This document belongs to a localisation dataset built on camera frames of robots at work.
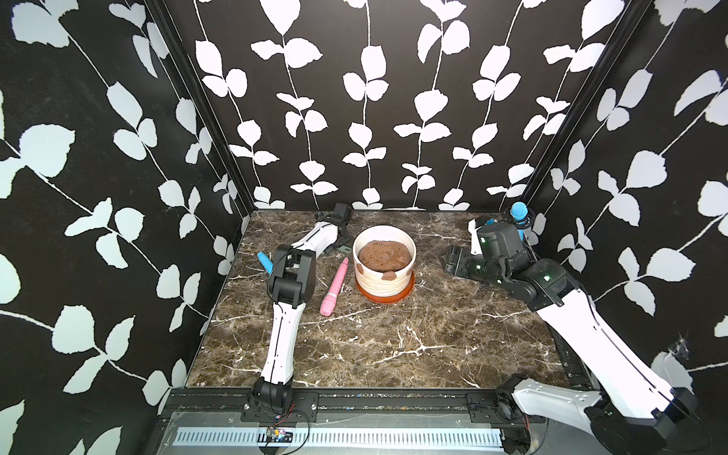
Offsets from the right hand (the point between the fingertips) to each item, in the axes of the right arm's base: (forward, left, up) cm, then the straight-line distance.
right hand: (445, 253), depth 70 cm
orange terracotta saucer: (+3, +10, -28) cm, 29 cm away
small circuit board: (-36, +42, -31) cm, 63 cm away
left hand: (+28, +33, -27) cm, 51 cm away
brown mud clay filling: (+13, +15, -19) cm, 27 cm away
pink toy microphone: (-1, +33, -27) cm, 42 cm away
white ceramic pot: (+2, +15, -18) cm, 24 cm away
